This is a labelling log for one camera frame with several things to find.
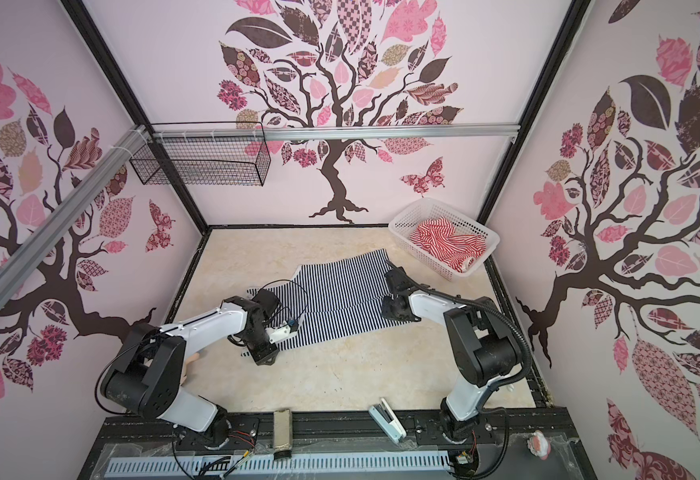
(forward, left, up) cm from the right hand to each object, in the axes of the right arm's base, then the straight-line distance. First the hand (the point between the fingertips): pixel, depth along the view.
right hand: (391, 309), depth 96 cm
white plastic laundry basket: (+36, -8, +7) cm, 37 cm away
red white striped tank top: (+28, -20, +6) cm, 35 cm away
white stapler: (-32, +4, +2) cm, 33 cm away
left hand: (-16, +39, 0) cm, 42 cm away
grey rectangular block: (-35, +30, +4) cm, 46 cm away
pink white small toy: (-39, -31, +5) cm, 50 cm away
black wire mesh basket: (+39, +59, +34) cm, 79 cm away
